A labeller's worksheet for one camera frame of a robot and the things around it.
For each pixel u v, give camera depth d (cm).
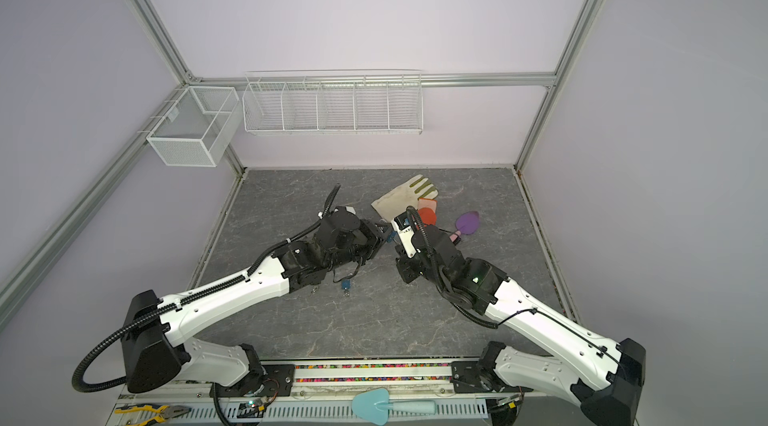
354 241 55
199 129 99
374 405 70
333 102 98
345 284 89
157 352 39
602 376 39
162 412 69
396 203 110
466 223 105
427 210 108
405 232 61
